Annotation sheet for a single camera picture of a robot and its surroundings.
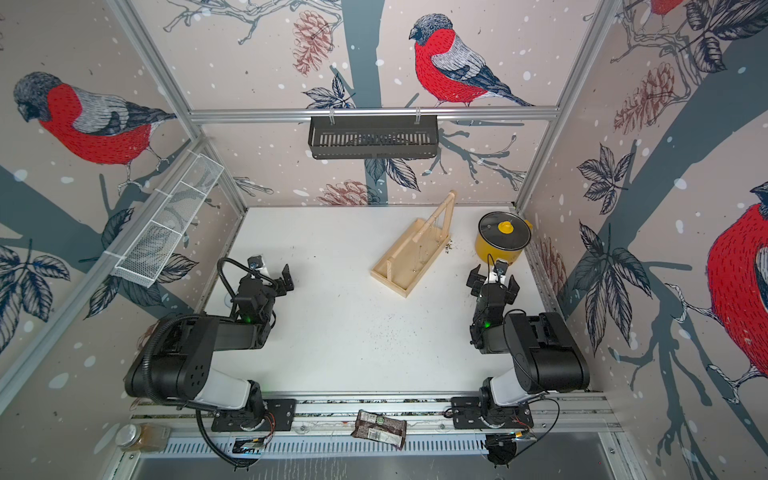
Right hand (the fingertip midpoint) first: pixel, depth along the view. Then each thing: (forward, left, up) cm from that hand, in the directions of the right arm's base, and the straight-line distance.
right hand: (496, 267), depth 90 cm
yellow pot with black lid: (+12, -4, +1) cm, 13 cm away
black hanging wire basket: (+43, +41, +18) cm, 62 cm away
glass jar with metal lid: (-46, +85, -1) cm, 97 cm away
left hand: (-1, +69, +1) cm, 69 cm away
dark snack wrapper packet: (-42, +33, -9) cm, 54 cm away
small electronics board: (-46, +65, -11) cm, 80 cm away
